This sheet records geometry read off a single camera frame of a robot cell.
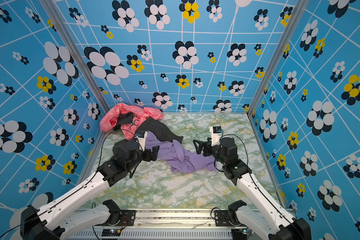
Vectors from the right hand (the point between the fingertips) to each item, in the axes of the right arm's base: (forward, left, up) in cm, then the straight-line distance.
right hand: (201, 140), depth 76 cm
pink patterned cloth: (+29, +65, -14) cm, 72 cm away
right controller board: (-38, -17, -24) cm, 48 cm away
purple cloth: (-3, +11, -16) cm, 19 cm away
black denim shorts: (+22, +32, -14) cm, 42 cm away
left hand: (-2, +26, -1) cm, 26 cm away
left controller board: (-38, +45, -25) cm, 64 cm away
